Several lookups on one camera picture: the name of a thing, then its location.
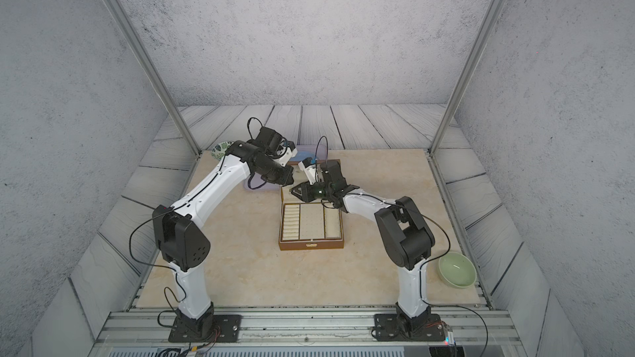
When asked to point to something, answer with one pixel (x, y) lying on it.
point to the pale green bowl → (456, 269)
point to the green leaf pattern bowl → (219, 150)
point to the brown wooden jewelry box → (307, 226)
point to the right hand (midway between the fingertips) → (293, 190)
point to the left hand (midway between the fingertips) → (297, 181)
